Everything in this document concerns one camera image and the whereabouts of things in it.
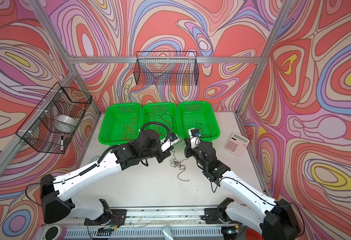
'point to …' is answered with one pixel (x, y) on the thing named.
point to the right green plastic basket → (199, 115)
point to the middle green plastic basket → (158, 108)
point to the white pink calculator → (237, 144)
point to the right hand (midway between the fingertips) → (187, 141)
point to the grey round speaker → (53, 233)
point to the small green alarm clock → (94, 159)
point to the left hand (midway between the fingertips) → (174, 146)
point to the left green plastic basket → (111, 129)
